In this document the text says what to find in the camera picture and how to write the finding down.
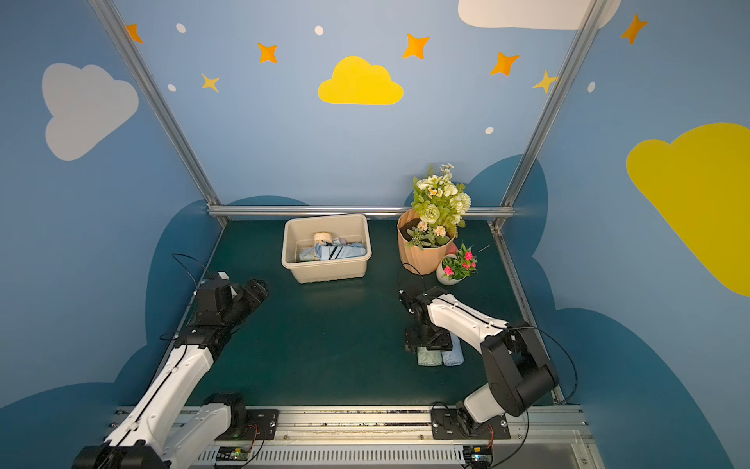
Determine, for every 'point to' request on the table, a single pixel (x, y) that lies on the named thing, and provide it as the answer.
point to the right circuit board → (478, 455)
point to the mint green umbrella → (307, 254)
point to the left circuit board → (232, 453)
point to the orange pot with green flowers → (428, 231)
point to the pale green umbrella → (429, 358)
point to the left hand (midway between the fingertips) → (260, 286)
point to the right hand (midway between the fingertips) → (429, 344)
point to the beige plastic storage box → (298, 234)
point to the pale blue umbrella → (340, 251)
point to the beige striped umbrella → (322, 236)
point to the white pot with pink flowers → (455, 268)
